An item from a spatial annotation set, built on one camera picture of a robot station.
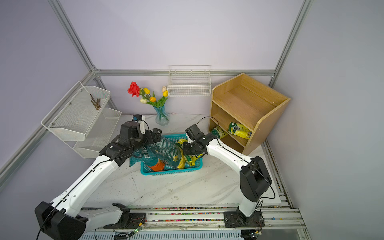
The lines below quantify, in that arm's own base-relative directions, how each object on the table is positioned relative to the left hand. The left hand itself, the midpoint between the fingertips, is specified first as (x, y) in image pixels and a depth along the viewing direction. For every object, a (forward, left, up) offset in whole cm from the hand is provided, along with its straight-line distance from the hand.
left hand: (154, 131), depth 77 cm
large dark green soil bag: (-7, -8, -8) cm, 14 cm away
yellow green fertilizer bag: (+7, -47, -7) cm, 48 cm away
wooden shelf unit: (+15, -45, +5) cm, 48 cm away
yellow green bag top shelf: (+7, -13, -18) cm, 23 cm away
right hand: (-5, -16, -14) cm, 21 cm away
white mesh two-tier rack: (+6, +40, +3) cm, 40 cm away
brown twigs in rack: (+17, +36, +5) cm, 40 cm away
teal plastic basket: (-13, -8, -17) cm, 23 cm away
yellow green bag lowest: (+17, -38, -22) cm, 47 cm away
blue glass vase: (+29, +4, -20) cm, 35 cm away
